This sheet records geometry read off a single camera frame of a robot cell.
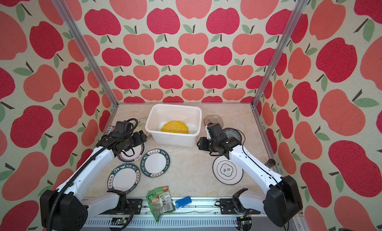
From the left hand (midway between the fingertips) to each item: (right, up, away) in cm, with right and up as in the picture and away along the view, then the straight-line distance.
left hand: (142, 140), depth 83 cm
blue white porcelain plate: (+58, +2, +21) cm, 61 cm away
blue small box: (+24, -30, -8) cm, 39 cm away
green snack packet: (+12, -30, -8) cm, 33 cm away
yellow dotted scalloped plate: (+17, +6, +22) cm, 28 cm away
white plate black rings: (+49, -19, +3) cm, 52 cm away
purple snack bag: (-29, +4, +19) cm, 34 cm away
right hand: (+33, -3, -1) cm, 33 cm away
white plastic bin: (+5, +15, +16) cm, 22 cm away
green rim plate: (-11, -22, +2) cm, 24 cm away
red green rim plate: (0, -4, -13) cm, 14 cm away
